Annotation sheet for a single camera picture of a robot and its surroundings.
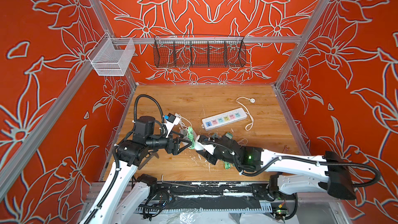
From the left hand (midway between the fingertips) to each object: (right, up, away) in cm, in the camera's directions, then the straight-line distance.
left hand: (186, 139), depth 64 cm
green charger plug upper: (+24, -5, +26) cm, 36 cm away
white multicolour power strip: (+17, +3, +31) cm, 36 cm away
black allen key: (-23, -16, +19) cm, 34 cm away
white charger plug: (+10, -3, -4) cm, 11 cm away
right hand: (+5, -5, +5) cm, 8 cm away
